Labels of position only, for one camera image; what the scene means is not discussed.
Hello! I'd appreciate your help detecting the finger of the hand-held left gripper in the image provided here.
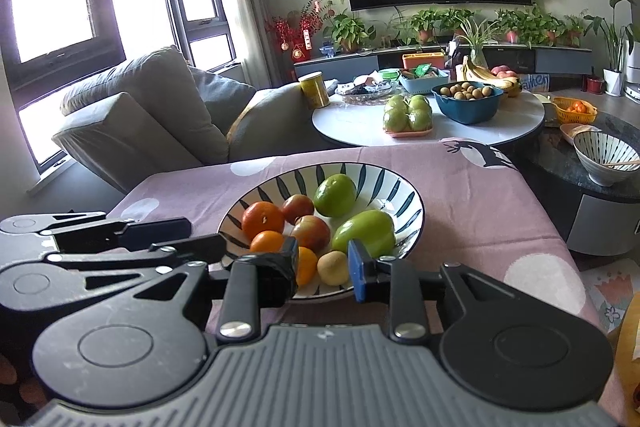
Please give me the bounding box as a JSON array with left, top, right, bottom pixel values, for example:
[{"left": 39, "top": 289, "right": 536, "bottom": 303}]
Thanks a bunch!
[
  {"left": 45, "top": 234, "right": 228, "bottom": 303},
  {"left": 40, "top": 211, "right": 192, "bottom": 254}
]

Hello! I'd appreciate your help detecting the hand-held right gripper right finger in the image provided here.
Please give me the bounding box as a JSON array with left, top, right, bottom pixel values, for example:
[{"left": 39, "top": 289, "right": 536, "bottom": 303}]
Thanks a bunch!
[{"left": 347, "top": 239, "right": 501, "bottom": 342}]

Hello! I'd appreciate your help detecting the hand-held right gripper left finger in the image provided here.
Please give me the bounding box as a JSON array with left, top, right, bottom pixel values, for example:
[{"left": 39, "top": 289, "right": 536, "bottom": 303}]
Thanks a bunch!
[{"left": 135, "top": 237, "right": 301, "bottom": 341}]

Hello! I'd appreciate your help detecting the small brown longan fruit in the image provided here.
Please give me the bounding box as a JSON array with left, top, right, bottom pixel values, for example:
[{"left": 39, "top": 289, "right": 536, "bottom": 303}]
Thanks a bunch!
[{"left": 317, "top": 250, "right": 350, "bottom": 286}]

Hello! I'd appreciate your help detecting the small orange with stem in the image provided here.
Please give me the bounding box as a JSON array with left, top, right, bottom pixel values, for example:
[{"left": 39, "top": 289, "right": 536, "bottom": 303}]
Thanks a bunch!
[{"left": 249, "top": 230, "right": 286, "bottom": 254}]

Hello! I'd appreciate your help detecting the green mango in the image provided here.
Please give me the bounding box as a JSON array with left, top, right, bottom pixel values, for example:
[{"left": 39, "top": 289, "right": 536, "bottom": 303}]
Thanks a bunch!
[{"left": 331, "top": 209, "right": 396, "bottom": 259}]

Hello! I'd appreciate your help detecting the large orange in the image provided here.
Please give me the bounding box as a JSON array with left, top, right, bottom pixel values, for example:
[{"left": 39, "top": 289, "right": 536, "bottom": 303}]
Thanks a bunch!
[{"left": 242, "top": 201, "right": 286, "bottom": 242}]

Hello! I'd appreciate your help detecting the red green tomato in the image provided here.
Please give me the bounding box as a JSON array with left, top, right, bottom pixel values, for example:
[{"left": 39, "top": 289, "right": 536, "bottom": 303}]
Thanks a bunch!
[{"left": 280, "top": 194, "right": 315, "bottom": 226}]

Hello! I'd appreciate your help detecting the striped ceramic bowl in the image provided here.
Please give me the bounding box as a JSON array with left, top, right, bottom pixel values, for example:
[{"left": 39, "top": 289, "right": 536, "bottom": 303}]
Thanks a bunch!
[{"left": 218, "top": 162, "right": 426, "bottom": 301}]

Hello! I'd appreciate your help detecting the round green jujube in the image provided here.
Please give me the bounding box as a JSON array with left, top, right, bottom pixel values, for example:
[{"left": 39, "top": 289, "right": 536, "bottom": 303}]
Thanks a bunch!
[{"left": 313, "top": 173, "right": 358, "bottom": 218}]

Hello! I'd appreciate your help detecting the pink polka dot tablecloth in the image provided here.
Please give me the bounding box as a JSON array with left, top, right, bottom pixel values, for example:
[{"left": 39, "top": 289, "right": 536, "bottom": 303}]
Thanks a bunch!
[{"left": 0, "top": 138, "right": 632, "bottom": 427}]

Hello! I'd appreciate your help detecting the grey sofa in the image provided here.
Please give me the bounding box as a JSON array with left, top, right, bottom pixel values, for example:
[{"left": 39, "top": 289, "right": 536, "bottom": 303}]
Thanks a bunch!
[{"left": 51, "top": 45, "right": 341, "bottom": 195}]

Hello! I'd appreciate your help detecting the grey cushion with yellow edge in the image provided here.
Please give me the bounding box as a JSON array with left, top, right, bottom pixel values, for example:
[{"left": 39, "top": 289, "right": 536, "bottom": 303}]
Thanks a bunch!
[{"left": 226, "top": 79, "right": 341, "bottom": 162}]

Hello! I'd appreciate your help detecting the grey blue pillow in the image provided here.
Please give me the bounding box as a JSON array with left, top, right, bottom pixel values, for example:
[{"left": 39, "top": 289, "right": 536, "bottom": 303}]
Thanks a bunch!
[{"left": 190, "top": 66, "right": 258, "bottom": 138}]

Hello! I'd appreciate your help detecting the round white table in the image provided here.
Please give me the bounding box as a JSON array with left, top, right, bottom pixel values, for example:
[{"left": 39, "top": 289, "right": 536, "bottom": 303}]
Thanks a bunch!
[{"left": 312, "top": 82, "right": 546, "bottom": 148}]

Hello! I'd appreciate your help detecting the pack of green jujubes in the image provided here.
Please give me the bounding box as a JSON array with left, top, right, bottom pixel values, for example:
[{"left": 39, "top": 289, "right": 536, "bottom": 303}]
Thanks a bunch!
[{"left": 382, "top": 94, "right": 434, "bottom": 138}]

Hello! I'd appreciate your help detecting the glass dish with snacks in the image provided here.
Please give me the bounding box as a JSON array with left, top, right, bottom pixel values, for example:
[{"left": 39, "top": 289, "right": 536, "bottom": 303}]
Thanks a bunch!
[{"left": 334, "top": 74, "right": 401, "bottom": 102}]

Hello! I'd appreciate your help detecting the gold can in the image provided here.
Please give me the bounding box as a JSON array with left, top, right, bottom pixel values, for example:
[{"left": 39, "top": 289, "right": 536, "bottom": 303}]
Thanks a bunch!
[{"left": 298, "top": 72, "right": 331, "bottom": 109}]

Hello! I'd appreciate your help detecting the blue bowl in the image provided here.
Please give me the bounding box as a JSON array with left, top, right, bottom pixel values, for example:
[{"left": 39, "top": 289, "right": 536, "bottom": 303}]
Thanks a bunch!
[{"left": 431, "top": 81, "right": 505, "bottom": 126}]

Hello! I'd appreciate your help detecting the light blue snack basket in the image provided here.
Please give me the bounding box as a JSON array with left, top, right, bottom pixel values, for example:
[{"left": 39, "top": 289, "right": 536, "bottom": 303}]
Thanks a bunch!
[{"left": 397, "top": 67, "right": 451, "bottom": 94}]

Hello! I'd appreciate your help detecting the pile of longans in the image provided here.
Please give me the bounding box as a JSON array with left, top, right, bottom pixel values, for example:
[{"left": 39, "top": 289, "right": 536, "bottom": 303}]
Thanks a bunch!
[{"left": 439, "top": 81, "right": 496, "bottom": 100}]

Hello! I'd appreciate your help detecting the dark glass coffee table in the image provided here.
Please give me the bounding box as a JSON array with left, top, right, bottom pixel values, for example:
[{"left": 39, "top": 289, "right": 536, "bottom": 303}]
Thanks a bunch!
[{"left": 505, "top": 109, "right": 640, "bottom": 257}]

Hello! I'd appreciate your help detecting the orange box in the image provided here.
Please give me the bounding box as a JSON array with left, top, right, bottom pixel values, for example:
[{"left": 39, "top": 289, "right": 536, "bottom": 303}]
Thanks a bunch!
[{"left": 401, "top": 53, "right": 446, "bottom": 70}]

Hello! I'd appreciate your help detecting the bunch of bananas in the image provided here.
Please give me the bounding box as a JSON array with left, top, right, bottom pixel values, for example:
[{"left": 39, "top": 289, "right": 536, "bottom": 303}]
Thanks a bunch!
[{"left": 457, "top": 56, "right": 521, "bottom": 98}]

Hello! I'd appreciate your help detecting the red festive decoration plant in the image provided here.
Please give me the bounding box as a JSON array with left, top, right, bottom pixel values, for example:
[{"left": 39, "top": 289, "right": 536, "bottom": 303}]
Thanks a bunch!
[{"left": 264, "top": 0, "right": 333, "bottom": 62}]

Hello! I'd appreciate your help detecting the green potted plant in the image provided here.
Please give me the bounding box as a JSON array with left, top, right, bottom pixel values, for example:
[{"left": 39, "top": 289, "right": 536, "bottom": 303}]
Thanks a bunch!
[
  {"left": 495, "top": 7, "right": 563, "bottom": 46},
  {"left": 324, "top": 9, "right": 376, "bottom": 54},
  {"left": 407, "top": 7, "right": 473, "bottom": 45},
  {"left": 562, "top": 12, "right": 588, "bottom": 48}
]

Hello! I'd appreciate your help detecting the patterned floor rug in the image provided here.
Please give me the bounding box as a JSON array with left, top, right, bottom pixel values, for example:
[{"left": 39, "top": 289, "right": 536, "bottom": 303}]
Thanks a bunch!
[{"left": 580, "top": 257, "right": 640, "bottom": 335}]

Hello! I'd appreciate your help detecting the pink plastic dish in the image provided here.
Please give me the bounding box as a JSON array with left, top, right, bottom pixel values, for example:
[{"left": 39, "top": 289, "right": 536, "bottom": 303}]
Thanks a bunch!
[{"left": 559, "top": 123, "right": 603, "bottom": 146}]

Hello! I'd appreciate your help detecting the blue printed card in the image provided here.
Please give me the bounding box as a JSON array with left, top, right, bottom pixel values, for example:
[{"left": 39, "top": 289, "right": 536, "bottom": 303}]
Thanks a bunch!
[{"left": 517, "top": 74, "right": 551, "bottom": 92}]

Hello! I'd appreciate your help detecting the spider plant in vase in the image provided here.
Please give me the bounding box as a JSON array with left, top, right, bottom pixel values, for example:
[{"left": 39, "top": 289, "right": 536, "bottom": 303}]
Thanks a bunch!
[{"left": 452, "top": 18, "right": 503, "bottom": 68}]

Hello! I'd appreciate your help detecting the small striped bowl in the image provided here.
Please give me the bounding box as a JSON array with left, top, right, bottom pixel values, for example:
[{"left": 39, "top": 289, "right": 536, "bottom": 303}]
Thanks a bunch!
[{"left": 572, "top": 130, "right": 640, "bottom": 186}]

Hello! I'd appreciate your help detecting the orange basket of tangerines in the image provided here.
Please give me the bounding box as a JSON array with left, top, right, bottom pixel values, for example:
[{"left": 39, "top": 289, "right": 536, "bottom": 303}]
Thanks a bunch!
[{"left": 551, "top": 96, "right": 598, "bottom": 126}]

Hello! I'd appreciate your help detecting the yellow wooden chair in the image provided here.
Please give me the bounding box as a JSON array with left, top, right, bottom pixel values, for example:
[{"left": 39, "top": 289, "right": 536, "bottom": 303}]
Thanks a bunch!
[{"left": 612, "top": 307, "right": 640, "bottom": 413}]

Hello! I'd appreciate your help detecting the grey television console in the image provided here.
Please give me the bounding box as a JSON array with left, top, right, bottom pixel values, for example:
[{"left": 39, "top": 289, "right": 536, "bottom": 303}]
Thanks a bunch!
[{"left": 293, "top": 44, "right": 593, "bottom": 82}]

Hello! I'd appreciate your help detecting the tall plant in white pot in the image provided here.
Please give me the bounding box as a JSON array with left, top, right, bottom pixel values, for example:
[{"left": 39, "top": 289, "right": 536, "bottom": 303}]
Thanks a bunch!
[{"left": 584, "top": 0, "right": 640, "bottom": 96}]

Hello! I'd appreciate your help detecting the white robot vacuum dock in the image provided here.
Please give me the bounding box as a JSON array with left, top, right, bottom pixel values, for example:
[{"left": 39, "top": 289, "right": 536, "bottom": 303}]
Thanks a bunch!
[{"left": 624, "top": 39, "right": 640, "bottom": 100}]

